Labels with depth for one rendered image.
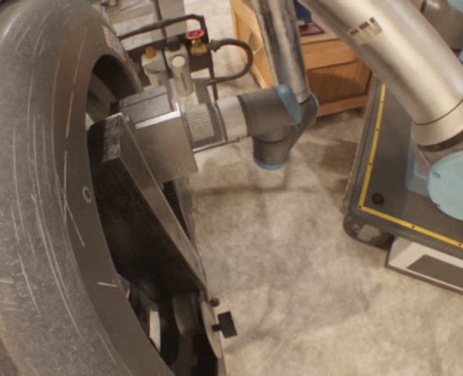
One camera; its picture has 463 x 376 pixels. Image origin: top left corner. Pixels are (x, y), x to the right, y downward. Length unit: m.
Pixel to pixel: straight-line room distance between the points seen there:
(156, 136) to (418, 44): 0.32
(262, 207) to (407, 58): 0.89
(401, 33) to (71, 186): 0.36
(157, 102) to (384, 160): 0.75
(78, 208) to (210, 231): 0.95
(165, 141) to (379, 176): 0.69
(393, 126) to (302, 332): 0.77
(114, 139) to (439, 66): 0.37
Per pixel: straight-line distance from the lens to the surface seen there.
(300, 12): 1.28
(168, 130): 0.31
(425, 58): 0.38
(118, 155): 0.24
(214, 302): 0.57
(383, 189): 0.87
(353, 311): 1.06
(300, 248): 1.07
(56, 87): 0.21
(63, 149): 0.19
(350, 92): 1.44
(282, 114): 0.57
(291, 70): 0.66
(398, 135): 1.04
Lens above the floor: 1.00
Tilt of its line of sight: 57 degrees down
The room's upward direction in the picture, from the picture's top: 11 degrees counter-clockwise
